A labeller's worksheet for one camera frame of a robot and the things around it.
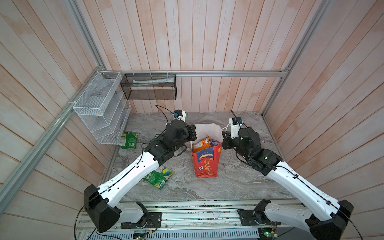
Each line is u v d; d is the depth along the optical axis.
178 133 0.51
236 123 0.60
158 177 0.86
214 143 0.84
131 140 1.01
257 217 0.67
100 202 0.38
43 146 0.52
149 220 0.73
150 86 0.90
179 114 0.61
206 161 0.77
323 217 0.40
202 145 0.83
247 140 0.50
